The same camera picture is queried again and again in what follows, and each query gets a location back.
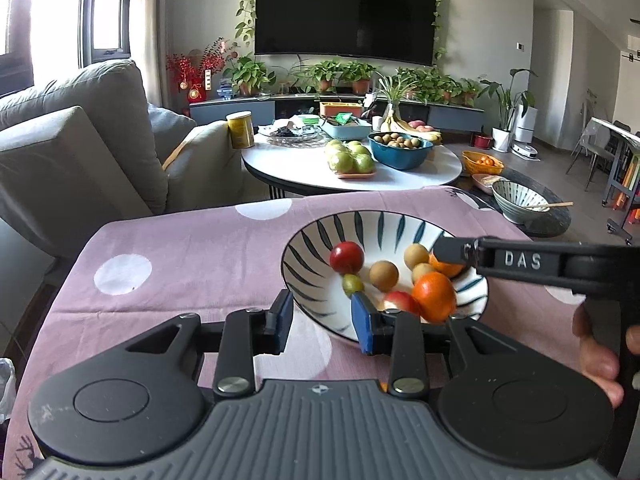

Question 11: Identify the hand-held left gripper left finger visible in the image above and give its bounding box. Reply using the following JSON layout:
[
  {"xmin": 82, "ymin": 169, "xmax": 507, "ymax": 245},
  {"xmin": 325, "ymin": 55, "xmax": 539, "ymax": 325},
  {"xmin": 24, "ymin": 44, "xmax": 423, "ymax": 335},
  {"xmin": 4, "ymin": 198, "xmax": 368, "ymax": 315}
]
[{"xmin": 122, "ymin": 289, "xmax": 294, "ymax": 399}]

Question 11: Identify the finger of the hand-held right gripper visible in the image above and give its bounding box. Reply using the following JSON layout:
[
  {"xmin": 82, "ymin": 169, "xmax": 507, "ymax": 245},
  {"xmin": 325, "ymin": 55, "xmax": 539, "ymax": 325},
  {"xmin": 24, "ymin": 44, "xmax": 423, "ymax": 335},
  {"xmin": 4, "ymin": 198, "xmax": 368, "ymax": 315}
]
[{"xmin": 432, "ymin": 234, "xmax": 482, "ymax": 278}]

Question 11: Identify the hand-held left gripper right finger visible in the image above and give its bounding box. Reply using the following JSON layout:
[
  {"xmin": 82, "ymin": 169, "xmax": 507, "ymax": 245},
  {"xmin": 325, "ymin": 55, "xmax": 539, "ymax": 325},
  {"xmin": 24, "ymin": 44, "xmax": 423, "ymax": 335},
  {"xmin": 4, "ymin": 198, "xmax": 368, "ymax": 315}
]
[{"xmin": 350, "ymin": 291, "xmax": 510, "ymax": 400}]

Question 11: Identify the orange tangerine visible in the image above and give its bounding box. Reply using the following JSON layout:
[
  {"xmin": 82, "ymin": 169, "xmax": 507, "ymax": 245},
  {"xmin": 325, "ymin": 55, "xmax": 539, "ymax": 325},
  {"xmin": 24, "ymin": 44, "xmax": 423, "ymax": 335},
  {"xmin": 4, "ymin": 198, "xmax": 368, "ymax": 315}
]
[
  {"xmin": 429, "ymin": 255, "xmax": 466, "ymax": 279},
  {"xmin": 413, "ymin": 272, "xmax": 457, "ymax": 324}
]

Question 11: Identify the brown kiwi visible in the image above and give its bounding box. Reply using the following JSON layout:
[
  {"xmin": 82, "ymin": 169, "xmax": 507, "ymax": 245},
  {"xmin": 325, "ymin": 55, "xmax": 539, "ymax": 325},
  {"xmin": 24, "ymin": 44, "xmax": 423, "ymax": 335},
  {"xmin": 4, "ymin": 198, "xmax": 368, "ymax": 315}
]
[
  {"xmin": 369, "ymin": 260, "xmax": 400, "ymax": 292},
  {"xmin": 404, "ymin": 243, "xmax": 430, "ymax": 270}
]

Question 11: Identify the small red apple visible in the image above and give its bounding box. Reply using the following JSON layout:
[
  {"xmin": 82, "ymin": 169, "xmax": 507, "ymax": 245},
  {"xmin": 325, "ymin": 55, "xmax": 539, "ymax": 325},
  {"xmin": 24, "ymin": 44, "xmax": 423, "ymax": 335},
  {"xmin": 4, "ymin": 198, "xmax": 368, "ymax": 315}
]
[
  {"xmin": 329, "ymin": 241, "xmax": 365, "ymax": 275},
  {"xmin": 382, "ymin": 290, "xmax": 421, "ymax": 317}
]

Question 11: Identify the large striped white bowl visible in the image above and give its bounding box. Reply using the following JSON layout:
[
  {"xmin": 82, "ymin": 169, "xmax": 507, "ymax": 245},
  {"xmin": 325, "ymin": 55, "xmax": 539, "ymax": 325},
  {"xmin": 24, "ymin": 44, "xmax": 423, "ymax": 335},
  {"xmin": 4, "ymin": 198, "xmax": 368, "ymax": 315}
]
[{"xmin": 280, "ymin": 210, "xmax": 489, "ymax": 343}]

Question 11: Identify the person's right hand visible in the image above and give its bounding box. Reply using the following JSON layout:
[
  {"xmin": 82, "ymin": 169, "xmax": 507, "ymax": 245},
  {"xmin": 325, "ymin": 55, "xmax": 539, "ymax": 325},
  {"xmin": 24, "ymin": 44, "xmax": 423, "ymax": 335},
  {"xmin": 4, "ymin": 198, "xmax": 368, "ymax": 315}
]
[{"xmin": 572, "ymin": 304, "xmax": 626, "ymax": 410}]

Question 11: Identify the dark round side table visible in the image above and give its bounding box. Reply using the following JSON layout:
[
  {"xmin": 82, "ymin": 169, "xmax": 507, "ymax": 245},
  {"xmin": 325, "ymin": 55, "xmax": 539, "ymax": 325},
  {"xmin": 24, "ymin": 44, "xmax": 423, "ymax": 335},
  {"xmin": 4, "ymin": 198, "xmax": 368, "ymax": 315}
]
[{"xmin": 470, "ymin": 167, "xmax": 574, "ymax": 239}]

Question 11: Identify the pink tray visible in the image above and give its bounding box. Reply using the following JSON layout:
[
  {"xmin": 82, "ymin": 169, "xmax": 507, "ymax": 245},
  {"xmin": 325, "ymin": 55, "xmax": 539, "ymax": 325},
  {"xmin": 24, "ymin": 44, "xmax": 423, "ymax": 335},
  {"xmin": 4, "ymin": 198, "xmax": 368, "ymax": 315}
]
[{"xmin": 472, "ymin": 174, "xmax": 508, "ymax": 194}]

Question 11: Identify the small striped bowl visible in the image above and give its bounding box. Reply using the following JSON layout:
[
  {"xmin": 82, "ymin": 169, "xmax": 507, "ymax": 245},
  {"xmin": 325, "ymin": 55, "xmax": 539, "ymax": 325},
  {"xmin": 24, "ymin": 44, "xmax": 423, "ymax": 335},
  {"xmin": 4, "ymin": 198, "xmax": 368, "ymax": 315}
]
[{"xmin": 492, "ymin": 180, "xmax": 551, "ymax": 225}]

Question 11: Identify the orange basket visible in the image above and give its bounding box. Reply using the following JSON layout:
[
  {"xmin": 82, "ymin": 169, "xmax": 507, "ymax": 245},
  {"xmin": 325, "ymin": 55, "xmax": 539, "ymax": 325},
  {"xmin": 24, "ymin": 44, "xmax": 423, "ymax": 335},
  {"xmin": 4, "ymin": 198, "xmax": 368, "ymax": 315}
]
[{"xmin": 462, "ymin": 151, "xmax": 505, "ymax": 177}]

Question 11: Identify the blue ceramic bowl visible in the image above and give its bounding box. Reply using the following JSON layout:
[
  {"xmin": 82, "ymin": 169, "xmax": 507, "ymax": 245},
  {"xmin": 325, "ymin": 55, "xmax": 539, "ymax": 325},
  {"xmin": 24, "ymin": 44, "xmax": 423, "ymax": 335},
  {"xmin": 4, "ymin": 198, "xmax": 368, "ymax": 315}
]
[{"xmin": 368, "ymin": 131, "xmax": 435, "ymax": 171}]

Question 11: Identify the pink polka dot tablecloth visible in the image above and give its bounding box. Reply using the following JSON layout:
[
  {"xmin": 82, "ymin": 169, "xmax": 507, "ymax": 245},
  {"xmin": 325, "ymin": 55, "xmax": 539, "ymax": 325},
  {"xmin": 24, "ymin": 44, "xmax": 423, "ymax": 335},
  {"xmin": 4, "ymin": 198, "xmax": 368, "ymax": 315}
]
[{"xmin": 7, "ymin": 185, "xmax": 626, "ymax": 480}]

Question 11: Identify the rolling book shelf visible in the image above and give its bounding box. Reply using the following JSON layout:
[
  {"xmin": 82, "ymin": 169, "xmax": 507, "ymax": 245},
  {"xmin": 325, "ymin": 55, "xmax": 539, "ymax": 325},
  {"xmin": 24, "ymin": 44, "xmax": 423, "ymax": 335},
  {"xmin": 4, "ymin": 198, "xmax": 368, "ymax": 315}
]
[{"xmin": 590, "ymin": 116, "xmax": 640, "ymax": 247}]

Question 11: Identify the tall plant in white pot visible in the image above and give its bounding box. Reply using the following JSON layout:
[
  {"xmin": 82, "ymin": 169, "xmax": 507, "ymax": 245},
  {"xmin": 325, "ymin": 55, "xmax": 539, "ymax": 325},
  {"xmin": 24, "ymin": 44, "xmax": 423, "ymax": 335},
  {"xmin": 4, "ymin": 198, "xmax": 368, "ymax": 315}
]
[{"xmin": 479, "ymin": 67, "xmax": 538, "ymax": 154}]

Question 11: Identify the clear chair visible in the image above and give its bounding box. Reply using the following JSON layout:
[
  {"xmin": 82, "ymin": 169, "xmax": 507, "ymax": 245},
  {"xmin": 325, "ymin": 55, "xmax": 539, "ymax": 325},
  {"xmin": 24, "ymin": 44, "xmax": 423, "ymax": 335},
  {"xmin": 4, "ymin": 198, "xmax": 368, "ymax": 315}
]
[{"xmin": 567, "ymin": 121, "xmax": 602, "ymax": 191}]

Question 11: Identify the pile of kiwis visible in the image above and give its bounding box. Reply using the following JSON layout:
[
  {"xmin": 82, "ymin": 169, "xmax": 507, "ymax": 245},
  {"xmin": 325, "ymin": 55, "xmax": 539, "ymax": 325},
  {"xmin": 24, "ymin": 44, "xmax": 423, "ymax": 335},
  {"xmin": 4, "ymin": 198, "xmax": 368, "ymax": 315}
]
[{"xmin": 374, "ymin": 132, "xmax": 427, "ymax": 151}]

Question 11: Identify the bunch of bananas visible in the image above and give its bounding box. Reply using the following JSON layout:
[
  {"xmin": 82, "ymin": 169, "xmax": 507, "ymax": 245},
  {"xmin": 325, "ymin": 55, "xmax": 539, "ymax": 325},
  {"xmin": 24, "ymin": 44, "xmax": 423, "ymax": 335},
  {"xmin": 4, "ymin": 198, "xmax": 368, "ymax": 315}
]
[{"xmin": 384, "ymin": 114, "xmax": 444, "ymax": 144}]

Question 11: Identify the white round coffee table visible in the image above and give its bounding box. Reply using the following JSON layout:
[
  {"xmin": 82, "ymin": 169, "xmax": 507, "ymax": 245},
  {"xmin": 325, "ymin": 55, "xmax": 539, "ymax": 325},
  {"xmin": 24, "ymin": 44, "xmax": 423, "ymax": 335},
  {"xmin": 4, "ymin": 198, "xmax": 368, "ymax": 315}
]
[{"xmin": 241, "ymin": 129, "xmax": 463, "ymax": 196}]

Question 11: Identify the potted green plant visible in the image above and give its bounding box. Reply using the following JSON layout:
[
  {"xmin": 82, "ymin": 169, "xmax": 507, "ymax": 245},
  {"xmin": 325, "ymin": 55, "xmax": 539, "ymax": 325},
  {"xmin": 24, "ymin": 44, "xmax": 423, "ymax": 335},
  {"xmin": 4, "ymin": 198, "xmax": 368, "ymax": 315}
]
[
  {"xmin": 341, "ymin": 61, "xmax": 377, "ymax": 95},
  {"xmin": 222, "ymin": 55, "xmax": 277, "ymax": 97},
  {"xmin": 400, "ymin": 67, "xmax": 458, "ymax": 104},
  {"xmin": 299, "ymin": 60, "xmax": 346, "ymax": 93},
  {"xmin": 456, "ymin": 79, "xmax": 484, "ymax": 107}
]

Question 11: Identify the teal tray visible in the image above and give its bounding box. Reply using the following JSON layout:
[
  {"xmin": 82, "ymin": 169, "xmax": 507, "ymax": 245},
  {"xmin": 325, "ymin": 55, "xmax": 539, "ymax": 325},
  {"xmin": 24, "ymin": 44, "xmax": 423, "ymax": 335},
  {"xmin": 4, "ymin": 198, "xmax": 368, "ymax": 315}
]
[{"xmin": 321, "ymin": 119, "xmax": 374, "ymax": 141}]

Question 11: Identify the spider plant in vase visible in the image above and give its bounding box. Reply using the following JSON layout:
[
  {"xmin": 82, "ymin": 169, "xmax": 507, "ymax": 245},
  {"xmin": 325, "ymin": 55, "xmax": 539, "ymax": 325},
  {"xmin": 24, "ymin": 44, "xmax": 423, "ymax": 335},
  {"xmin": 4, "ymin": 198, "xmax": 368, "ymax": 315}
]
[{"xmin": 374, "ymin": 71, "xmax": 418, "ymax": 118}]

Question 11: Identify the glass plate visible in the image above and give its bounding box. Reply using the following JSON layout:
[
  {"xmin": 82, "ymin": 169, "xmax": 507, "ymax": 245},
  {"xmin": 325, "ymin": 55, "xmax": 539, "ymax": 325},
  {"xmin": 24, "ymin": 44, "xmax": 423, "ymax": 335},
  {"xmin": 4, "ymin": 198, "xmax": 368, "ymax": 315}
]
[{"xmin": 265, "ymin": 124, "xmax": 322, "ymax": 147}]

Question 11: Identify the orange box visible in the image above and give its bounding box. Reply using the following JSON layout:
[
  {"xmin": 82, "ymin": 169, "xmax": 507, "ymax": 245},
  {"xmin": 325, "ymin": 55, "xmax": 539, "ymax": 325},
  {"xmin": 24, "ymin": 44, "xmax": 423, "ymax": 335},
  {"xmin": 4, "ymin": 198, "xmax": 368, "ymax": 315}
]
[{"xmin": 320, "ymin": 101, "xmax": 362, "ymax": 118}]

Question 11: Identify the yellow can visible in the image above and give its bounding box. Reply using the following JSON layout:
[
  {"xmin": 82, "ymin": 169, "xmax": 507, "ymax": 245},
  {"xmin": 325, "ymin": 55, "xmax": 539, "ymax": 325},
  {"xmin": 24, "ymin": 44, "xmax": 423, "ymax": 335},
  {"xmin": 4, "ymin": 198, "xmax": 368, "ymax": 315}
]
[{"xmin": 226, "ymin": 111, "xmax": 257, "ymax": 150}]

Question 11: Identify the dark television cabinet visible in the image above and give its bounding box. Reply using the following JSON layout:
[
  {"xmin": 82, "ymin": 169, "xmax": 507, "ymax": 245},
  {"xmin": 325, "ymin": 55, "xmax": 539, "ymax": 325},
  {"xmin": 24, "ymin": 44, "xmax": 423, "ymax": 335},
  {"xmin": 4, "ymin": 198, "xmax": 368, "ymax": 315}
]
[{"xmin": 189, "ymin": 94, "xmax": 485, "ymax": 134}]

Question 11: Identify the light grey cushion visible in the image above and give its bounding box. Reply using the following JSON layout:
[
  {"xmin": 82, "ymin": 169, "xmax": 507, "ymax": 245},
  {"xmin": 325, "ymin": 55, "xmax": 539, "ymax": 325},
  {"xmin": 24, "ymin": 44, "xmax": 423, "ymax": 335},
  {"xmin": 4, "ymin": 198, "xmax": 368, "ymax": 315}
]
[{"xmin": 147, "ymin": 102, "xmax": 198, "ymax": 171}]

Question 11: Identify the red flower decoration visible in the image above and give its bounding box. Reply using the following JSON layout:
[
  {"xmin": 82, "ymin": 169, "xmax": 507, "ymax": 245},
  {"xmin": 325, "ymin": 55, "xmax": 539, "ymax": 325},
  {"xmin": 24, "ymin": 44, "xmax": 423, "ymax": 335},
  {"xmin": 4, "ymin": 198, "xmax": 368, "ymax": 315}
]
[{"xmin": 166, "ymin": 37, "xmax": 227, "ymax": 104}]

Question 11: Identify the grey sofa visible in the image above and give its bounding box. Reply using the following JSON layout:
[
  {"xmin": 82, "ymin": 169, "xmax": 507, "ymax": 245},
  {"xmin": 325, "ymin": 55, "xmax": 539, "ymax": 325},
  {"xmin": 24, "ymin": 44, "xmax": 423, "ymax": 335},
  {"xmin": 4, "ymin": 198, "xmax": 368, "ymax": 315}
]
[{"xmin": 0, "ymin": 59, "xmax": 247, "ymax": 261}]

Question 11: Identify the clear plastic bag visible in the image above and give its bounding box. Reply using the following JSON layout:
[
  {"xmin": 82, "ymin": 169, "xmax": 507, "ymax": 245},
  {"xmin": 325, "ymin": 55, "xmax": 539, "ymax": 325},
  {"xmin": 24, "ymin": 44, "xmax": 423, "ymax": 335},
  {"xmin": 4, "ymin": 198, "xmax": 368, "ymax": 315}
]
[{"xmin": 0, "ymin": 357, "xmax": 19, "ymax": 427}]

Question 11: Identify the beige curtain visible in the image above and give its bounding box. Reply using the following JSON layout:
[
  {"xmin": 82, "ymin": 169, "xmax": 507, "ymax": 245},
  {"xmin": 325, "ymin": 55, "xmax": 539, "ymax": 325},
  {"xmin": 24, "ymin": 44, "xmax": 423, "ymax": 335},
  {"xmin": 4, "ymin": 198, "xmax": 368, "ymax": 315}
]
[{"xmin": 131, "ymin": 0, "xmax": 172, "ymax": 107}]

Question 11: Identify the dark framed window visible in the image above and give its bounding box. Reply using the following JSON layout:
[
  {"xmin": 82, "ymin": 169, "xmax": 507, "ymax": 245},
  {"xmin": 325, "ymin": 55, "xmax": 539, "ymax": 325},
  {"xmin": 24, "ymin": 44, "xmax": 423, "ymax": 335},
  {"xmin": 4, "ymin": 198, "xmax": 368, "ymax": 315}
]
[{"xmin": 0, "ymin": 0, "xmax": 135, "ymax": 97}]

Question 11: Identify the black wall television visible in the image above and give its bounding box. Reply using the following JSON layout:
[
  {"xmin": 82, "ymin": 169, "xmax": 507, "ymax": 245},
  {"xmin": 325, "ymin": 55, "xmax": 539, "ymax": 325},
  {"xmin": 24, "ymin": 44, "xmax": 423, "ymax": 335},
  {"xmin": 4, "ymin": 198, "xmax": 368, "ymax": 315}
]
[{"xmin": 255, "ymin": 0, "xmax": 440, "ymax": 66}]

